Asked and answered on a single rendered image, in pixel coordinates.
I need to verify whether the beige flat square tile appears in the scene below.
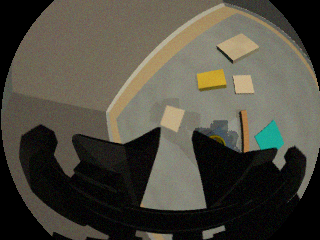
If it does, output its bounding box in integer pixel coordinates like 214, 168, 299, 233
232, 75, 255, 95

